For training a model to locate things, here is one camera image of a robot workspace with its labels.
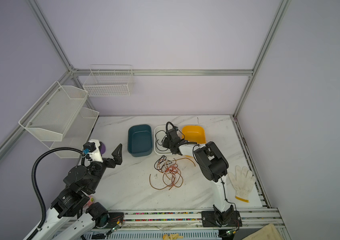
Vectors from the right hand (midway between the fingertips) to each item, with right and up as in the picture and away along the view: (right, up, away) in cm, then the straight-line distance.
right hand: (165, 141), depth 101 cm
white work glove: (+48, -24, -13) cm, 55 cm away
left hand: (-22, +1, -35) cm, 41 cm away
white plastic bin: (-4, +6, +6) cm, 9 cm away
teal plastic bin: (-18, -1, +2) cm, 18 cm away
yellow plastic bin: (+21, +5, +7) cm, 23 cm away
